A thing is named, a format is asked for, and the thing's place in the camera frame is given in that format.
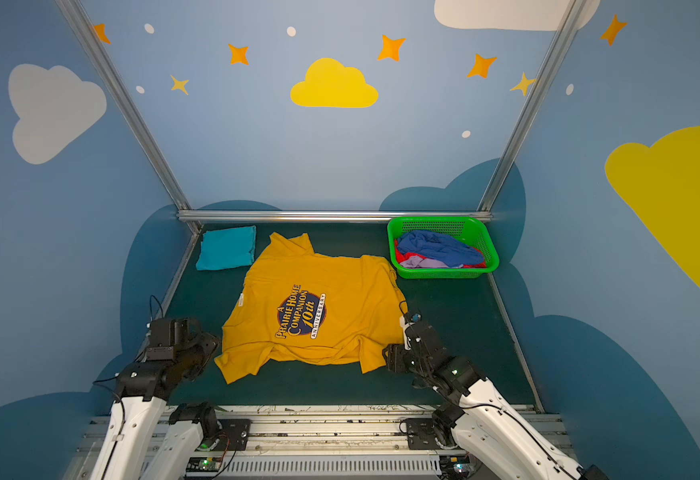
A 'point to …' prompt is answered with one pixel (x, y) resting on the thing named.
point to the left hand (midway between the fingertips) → (221, 340)
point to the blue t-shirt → (439, 247)
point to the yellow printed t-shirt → (312, 308)
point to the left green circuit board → (203, 464)
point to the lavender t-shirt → (416, 262)
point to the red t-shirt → (400, 256)
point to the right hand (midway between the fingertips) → (396, 347)
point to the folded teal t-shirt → (227, 248)
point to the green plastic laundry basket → (472, 230)
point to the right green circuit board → (455, 467)
